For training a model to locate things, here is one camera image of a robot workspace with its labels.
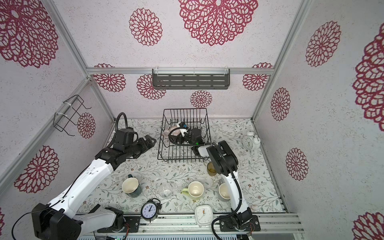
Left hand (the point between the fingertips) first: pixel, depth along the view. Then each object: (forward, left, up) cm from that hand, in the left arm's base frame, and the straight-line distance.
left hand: (151, 146), depth 80 cm
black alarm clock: (-27, 0, -18) cm, 32 cm away
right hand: (+19, -11, -8) cm, 23 cm away
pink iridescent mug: (+12, -13, -4) cm, 18 cm away
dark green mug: (-15, +13, -18) cm, 26 cm away
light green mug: (-17, -23, -19) cm, 35 cm away
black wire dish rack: (+37, -22, -17) cm, 47 cm away
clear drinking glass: (-16, -7, -21) cm, 27 cm away
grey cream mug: (-19, -40, -20) cm, 48 cm away
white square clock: (-30, -28, -18) cm, 45 cm away
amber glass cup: (-4, -34, -20) cm, 40 cm away
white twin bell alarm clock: (+10, -60, -11) cm, 62 cm away
